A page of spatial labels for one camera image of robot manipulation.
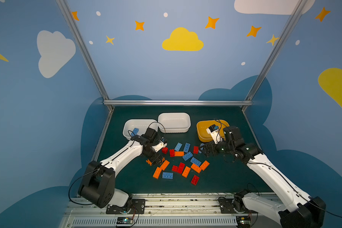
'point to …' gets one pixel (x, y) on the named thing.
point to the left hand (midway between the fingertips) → (156, 155)
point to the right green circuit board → (243, 221)
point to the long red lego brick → (181, 167)
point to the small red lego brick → (165, 150)
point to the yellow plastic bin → (202, 126)
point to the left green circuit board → (125, 220)
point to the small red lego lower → (175, 168)
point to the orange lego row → (179, 153)
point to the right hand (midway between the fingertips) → (208, 143)
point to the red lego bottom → (194, 180)
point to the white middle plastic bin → (174, 122)
